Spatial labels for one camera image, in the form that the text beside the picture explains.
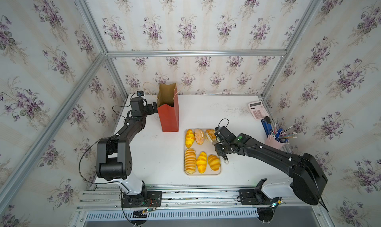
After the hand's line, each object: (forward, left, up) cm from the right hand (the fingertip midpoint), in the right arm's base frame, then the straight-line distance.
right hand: (221, 148), depth 84 cm
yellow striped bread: (+8, +19, -3) cm, 21 cm away
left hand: (+24, +45, +11) cm, 52 cm away
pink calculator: (+33, -32, -4) cm, 46 cm away
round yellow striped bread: (-7, +4, -3) cm, 9 cm away
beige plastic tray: (+3, +7, -5) cm, 10 cm away
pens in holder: (+7, -36, +2) cm, 37 cm away
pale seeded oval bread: (+8, +12, -1) cm, 15 cm away
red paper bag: (+15, +30, +19) cm, 39 cm away
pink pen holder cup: (+5, -30, +1) cm, 30 cm away
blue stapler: (+19, -34, -4) cm, 39 cm away
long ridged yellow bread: (-6, +18, -3) cm, 19 cm away
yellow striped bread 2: (-7, +11, -4) cm, 14 cm away
